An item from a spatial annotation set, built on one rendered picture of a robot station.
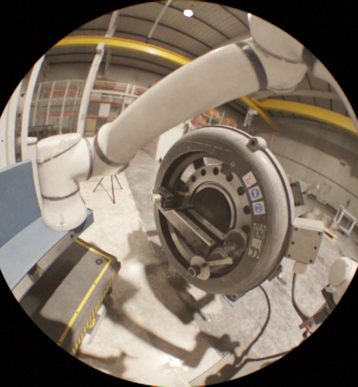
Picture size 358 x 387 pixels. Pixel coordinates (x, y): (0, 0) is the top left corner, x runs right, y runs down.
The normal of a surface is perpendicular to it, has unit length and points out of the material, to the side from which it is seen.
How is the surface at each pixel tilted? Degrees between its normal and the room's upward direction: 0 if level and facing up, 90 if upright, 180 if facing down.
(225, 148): 90
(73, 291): 0
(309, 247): 90
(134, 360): 0
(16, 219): 90
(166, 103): 114
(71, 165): 89
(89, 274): 0
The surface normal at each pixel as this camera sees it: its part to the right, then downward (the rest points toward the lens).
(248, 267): -0.80, 0.06
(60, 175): 0.79, 0.41
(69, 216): 0.83, 0.04
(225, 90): 0.07, 0.95
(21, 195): 0.96, 0.27
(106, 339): 0.23, -0.89
